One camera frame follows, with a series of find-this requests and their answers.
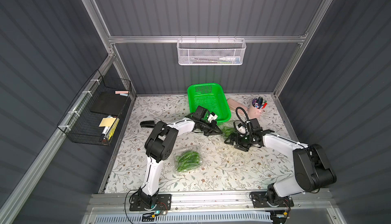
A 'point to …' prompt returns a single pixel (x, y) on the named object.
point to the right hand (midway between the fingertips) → (232, 144)
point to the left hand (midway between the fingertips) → (222, 133)
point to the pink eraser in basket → (120, 92)
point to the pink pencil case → (233, 104)
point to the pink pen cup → (254, 112)
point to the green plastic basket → (211, 97)
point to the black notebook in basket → (108, 103)
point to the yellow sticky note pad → (107, 121)
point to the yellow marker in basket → (113, 129)
